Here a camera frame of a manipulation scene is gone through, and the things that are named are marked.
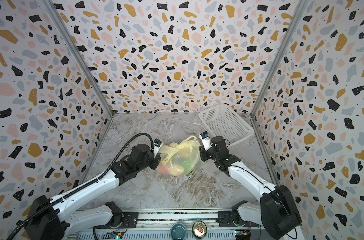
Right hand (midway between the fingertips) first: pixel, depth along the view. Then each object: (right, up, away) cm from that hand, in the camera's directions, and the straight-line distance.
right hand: (198, 144), depth 84 cm
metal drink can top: (-1, -33, -21) cm, 40 cm away
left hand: (-21, -3, -4) cm, 22 cm away
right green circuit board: (+21, -42, -12) cm, 48 cm away
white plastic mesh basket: (+20, +15, +34) cm, 42 cm away
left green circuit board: (-40, -41, -14) cm, 59 cm away
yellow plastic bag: (-11, -8, +2) cm, 14 cm away
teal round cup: (-10, -39, -14) cm, 43 cm away
